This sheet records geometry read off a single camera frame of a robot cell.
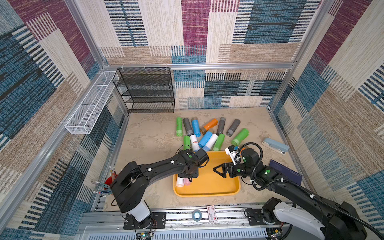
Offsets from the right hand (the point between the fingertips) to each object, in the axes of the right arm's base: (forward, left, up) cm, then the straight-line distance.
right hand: (220, 170), depth 78 cm
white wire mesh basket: (+16, +65, +24) cm, 71 cm away
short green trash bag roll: (+23, +19, -8) cm, 30 cm away
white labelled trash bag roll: (+21, +14, -7) cm, 26 cm away
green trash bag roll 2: (+30, -21, -9) cm, 37 cm away
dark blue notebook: (+3, -39, -11) cm, 41 cm away
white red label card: (-17, +5, -10) cm, 21 cm away
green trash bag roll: (+36, +24, -8) cm, 44 cm away
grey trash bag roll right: (+35, -14, -8) cm, 38 cm away
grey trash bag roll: (+36, -5, -8) cm, 37 cm away
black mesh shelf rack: (+57, +48, +9) cm, 75 cm away
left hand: (+1, +15, -6) cm, 16 cm away
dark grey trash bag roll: (+33, +18, -8) cm, 39 cm away
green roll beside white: (+23, -3, -9) cm, 25 cm away
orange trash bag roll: (+39, +1, -9) cm, 40 cm away
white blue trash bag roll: (-4, +21, -6) cm, 23 cm away
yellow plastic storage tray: (-2, +5, -11) cm, 12 cm away
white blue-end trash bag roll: (+21, +4, -8) cm, 23 cm away
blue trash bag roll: (+36, +12, -8) cm, 38 cm away
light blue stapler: (+20, -38, -9) cm, 44 cm away
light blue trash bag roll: (+25, +6, -7) cm, 27 cm away
